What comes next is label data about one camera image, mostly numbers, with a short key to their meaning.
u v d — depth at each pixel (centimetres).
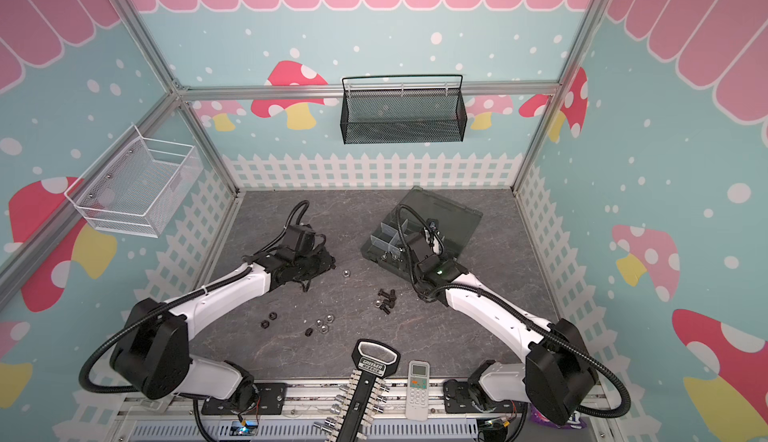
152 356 42
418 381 76
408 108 94
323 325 86
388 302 89
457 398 74
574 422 69
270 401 75
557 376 41
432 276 59
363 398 74
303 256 72
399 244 61
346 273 96
